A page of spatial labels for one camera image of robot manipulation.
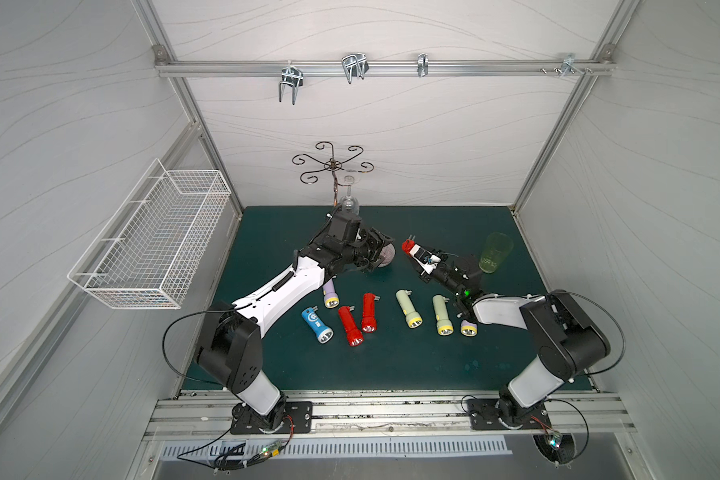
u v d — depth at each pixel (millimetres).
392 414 751
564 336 472
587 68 783
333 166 905
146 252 686
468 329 861
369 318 883
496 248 975
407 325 881
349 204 897
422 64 784
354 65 766
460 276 689
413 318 879
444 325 858
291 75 780
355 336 853
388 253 1039
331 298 911
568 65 765
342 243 638
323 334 840
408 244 837
